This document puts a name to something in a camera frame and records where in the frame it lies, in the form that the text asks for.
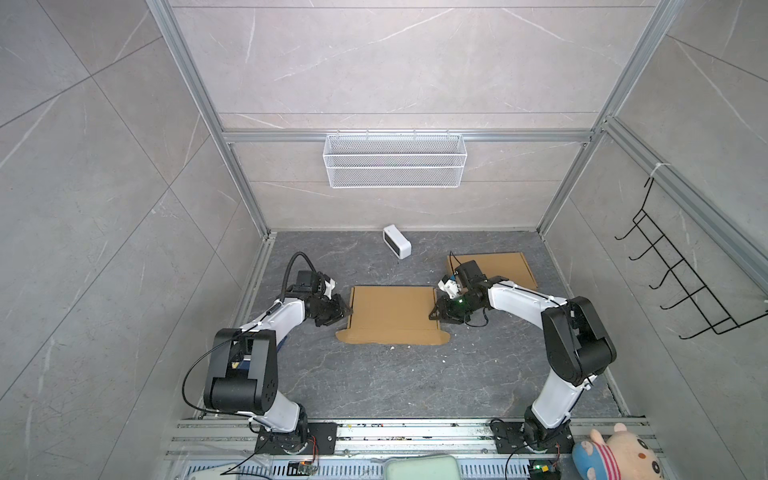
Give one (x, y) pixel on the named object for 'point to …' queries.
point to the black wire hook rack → (717, 318)
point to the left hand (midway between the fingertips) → (348, 306)
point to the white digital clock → (393, 238)
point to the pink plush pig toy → (624, 455)
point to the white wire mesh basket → (395, 160)
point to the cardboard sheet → (398, 315)
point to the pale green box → (425, 467)
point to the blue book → (280, 345)
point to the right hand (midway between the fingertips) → (434, 315)
